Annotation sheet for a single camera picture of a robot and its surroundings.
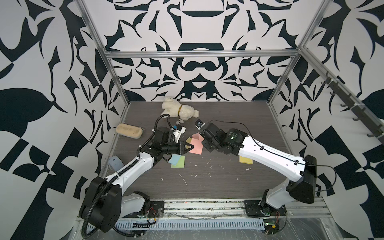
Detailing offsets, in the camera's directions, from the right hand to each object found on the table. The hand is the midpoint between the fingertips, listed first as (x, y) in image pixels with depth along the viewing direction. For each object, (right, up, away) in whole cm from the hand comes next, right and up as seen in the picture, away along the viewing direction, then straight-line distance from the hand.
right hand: (207, 134), depth 77 cm
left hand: (-8, -6, +3) cm, 10 cm away
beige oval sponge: (-49, 0, +23) cm, 54 cm away
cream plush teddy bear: (-20, +14, +28) cm, 37 cm away
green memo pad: (-15, -19, +12) cm, 27 cm away
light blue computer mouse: (-49, -16, +5) cm, 52 cm away
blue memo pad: (-18, -16, +12) cm, 27 cm away
